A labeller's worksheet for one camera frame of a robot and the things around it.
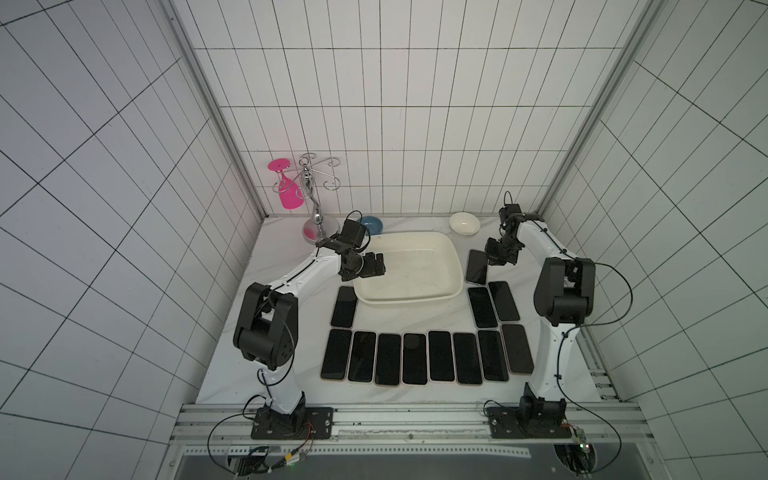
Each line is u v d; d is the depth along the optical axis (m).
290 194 1.07
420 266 1.04
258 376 0.52
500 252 0.88
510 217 0.80
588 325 0.93
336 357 0.83
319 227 1.14
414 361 0.83
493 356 1.73
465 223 1.13
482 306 0.91
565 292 0.57
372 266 0.81
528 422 0.66
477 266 1.04
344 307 0.93
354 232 0.73
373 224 1.14
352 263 0.69
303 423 0.70
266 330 0.48
